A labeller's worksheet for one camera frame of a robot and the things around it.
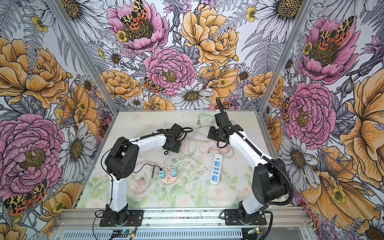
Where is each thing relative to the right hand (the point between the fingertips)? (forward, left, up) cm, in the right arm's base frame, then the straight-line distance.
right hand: (211, 138), depth 87 cm
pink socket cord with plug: (-19, +40, -12) cm, 45 cm away
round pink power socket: (-18, +25, -13) cm, 33 cm away
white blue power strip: (-14, -2, -12) cm, 19 cm away
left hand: (+1, +24, -13) cm, 28 cm away
